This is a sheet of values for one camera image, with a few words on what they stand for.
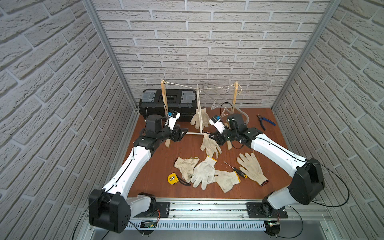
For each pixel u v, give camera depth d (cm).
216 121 70
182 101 100
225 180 83
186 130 74
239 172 85
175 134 67
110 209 38
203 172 85
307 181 42
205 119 78
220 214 73
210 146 86
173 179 81
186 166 87
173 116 66
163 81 68
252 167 88
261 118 112
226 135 69
